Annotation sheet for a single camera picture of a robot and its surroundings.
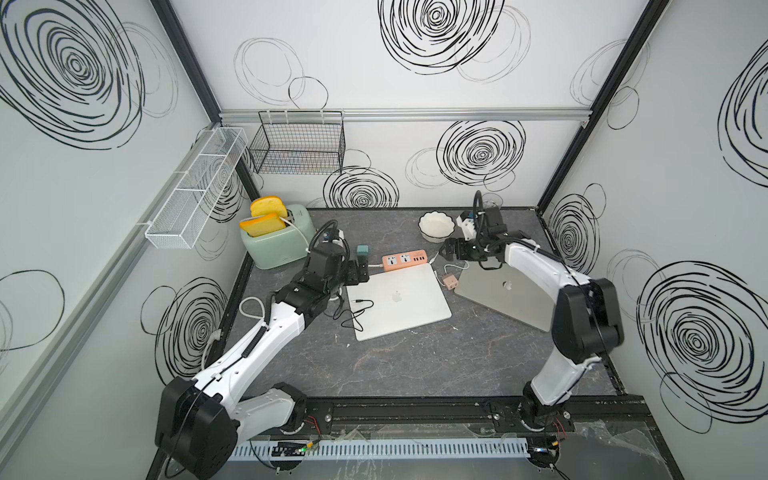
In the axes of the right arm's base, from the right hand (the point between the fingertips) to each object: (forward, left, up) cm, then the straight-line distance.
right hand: (455, 250), depth 92 cm
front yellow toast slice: (+1, +58, +9) cm, 59 cm away
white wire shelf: (-6, +71, +22) cm, 75 cm away
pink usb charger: (-6, +1, -10) cm, 11 cm away
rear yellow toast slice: (+9, +59, +9) cm, 60 cm away
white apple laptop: (-12, +18, -11) cm, 24 cm away
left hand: (-10, +30, +8) cm, 33 cm away
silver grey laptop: (-9, -15, -7) cm, 19 cm away
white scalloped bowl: (+20, +3, -11) cm, 23 cm away
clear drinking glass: (+31, -19, -7) cm, 37 cm away
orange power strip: (+3, +16, -10) cm, 19 cm away
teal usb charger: (+7, +31, -10) cm, 33 cm away
